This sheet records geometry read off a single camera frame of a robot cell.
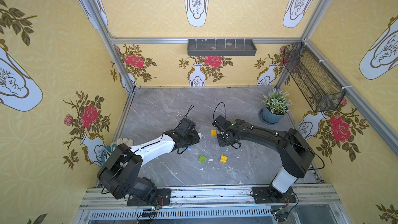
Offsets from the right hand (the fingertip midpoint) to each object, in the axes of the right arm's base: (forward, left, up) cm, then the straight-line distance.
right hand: (222, 143), depth 89 cm
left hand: (+2, +13, +2) cm, 13 cm away
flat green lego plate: (-9, +11, -1) cm, 14 cm away
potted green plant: (+19, -30, +13) cm, 38 cm away
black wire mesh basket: (+23, -51, +23) cm, 61 cm away
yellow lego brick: (+7, +5, -1) cm, 9 cm away
